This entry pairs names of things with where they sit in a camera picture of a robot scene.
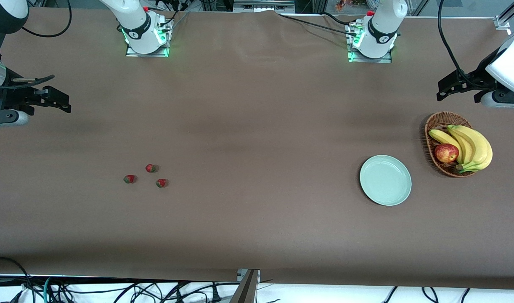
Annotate aluminium frame profile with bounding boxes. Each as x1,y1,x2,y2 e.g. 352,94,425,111
494,0,514,32

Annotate red apple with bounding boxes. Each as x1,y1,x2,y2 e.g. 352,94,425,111
435,144,460,164

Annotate orange red background object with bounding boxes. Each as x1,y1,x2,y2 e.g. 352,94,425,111
335,0,369,12

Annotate pale green round plate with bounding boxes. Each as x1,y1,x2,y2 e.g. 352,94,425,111
360,155,412,207

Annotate brown wicker basket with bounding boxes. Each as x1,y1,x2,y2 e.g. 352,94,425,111
424,111,478,178

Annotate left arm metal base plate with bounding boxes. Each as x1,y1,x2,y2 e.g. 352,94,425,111
347,23,393,64

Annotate aluminium frame post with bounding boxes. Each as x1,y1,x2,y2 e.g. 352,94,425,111
230,268,260,303

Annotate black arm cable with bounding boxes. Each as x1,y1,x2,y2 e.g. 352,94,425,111
0,0,72,90
437,0,499,89

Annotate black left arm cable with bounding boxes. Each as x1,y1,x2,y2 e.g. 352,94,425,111
437,0,499,89

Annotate black base cable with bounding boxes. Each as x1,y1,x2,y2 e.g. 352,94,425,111
276,13,360,35
321,11,363,27
148,0,190,32

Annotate yellow banana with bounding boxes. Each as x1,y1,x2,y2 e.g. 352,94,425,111
428,129,464,165
447,125,476,165
450,125,493,174

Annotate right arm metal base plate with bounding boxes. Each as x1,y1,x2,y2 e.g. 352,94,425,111
126,19,170,58

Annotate grey power strip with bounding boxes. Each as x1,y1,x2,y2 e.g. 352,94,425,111
233,0,296,13

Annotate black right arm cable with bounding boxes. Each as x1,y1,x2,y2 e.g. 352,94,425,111
0,0,72,90

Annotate brown table cover sheet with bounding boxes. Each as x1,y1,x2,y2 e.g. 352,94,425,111
0,8,514,291

